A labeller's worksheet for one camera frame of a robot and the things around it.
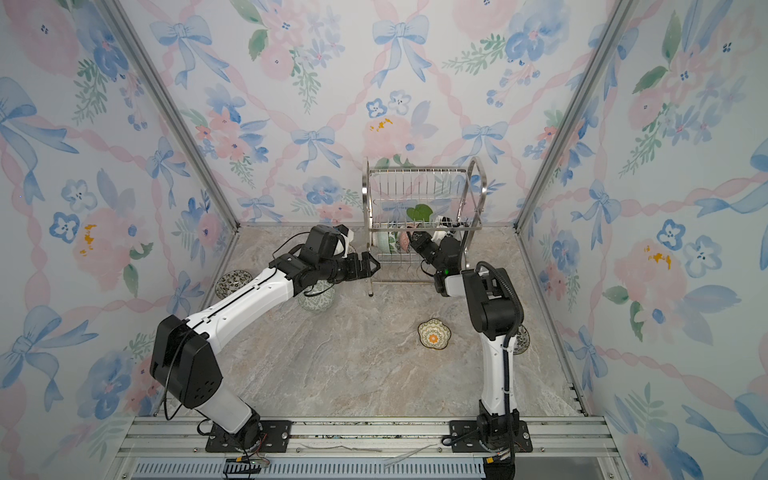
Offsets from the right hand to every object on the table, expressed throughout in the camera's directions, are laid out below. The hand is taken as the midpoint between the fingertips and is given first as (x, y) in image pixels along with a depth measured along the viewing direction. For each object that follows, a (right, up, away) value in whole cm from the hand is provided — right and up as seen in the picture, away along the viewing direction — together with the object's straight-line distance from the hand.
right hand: (405, 226), depth 97 cm
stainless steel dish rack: (+14, +11, +17) cm, 25 cm away
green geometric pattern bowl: (-28, -25, +1) cm, 38 cm away
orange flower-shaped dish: (+8, -33, -7) cm, 35 cm away
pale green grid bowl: (-8, -5, +3) cm, 10 cm away
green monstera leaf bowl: (-4, -4, +1) cm, 6 cm away
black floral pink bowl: (-58, -18, +3) cm, 61 cm away
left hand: (-10, -12, -16) cm, 22 cm away
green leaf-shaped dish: (+4, +3, -11) cm, 12 cm away
